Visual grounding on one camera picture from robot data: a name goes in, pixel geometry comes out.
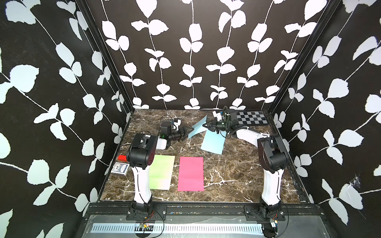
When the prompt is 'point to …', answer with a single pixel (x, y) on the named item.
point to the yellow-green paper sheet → (160, 172)
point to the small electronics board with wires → (144, 228)
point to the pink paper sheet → (191, 174)
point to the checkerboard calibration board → (251, 118)
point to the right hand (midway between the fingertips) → (202, 123)
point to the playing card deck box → (119, 168)
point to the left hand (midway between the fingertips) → (193, 129)
